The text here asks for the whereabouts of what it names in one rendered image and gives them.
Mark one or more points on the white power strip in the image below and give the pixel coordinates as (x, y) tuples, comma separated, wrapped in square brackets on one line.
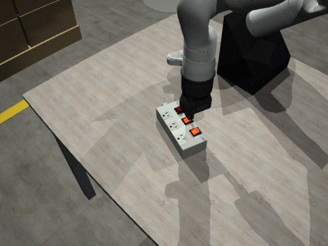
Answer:
[(184, 134)]

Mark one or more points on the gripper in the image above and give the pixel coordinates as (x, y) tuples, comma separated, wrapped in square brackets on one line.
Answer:
[(196, 83)]

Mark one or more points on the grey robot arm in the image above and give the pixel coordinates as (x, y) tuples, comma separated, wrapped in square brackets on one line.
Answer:
[(199, 44)]

